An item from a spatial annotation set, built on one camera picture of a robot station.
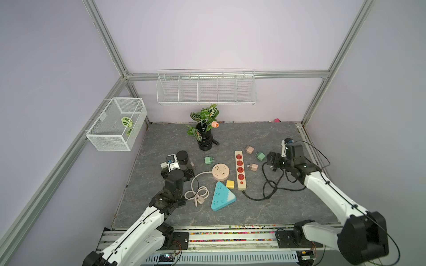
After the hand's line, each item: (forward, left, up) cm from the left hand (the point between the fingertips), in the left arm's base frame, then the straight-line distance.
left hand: (181, 164), depth 80 cm
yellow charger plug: (-6, -24, -15) cm, 29 cm away
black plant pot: (+20, -12, -12) cm, 26 cm away
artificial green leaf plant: (+22, -14, +10) cm, 28 cm away
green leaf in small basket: (+19, +26, +13) cm, 34 cm away
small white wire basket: (+17, +31, +10) cm, 37 cm away
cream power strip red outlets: (-5, -30, -14) cm, 34 cm away
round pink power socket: (+2, -20, -14) cm, 24 cm away
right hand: (+3, -48, -2) cm, 48 cm away
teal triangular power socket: (-13, -20, -14) cm, 27 cm away
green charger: (+10, -13, -15) cm, 22 cm away
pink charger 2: (+3, -38, -13) cm, 41 cm away
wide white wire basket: (+46, -16, +13) cm, 50 cm away
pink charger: (+16, -40, -16) cm, 46 cm away
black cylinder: (+12, +2, -12) cm, 17 cm away
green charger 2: (+11, -45, -15) cm, 49 cm away
